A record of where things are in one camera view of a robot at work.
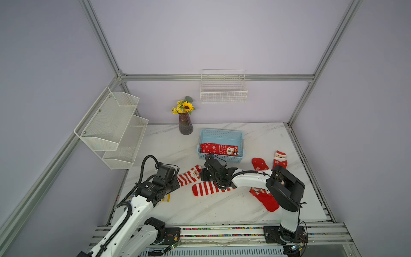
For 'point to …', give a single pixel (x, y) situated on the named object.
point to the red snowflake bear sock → (219, 149)
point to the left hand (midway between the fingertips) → (173, 185)
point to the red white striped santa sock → (190, 176)
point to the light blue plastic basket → (227, 144)
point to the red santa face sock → (280, 159)
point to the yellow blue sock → (167, 198)
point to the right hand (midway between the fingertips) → (202, 175)
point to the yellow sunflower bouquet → (183, 106)
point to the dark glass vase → (185, 124)
